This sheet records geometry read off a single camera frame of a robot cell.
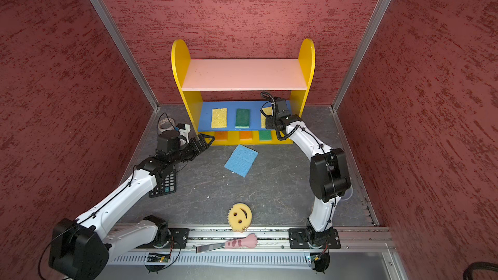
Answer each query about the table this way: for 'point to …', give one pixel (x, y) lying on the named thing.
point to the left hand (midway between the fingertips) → (210, 145)
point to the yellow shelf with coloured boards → (225, 94)
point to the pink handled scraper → (249, 241)
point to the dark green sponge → (242, 118)
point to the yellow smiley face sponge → (240, 216)
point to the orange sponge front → (246, 135)
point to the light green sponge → (265, 135)
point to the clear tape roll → (165, 124)
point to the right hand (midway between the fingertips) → (270, 123)
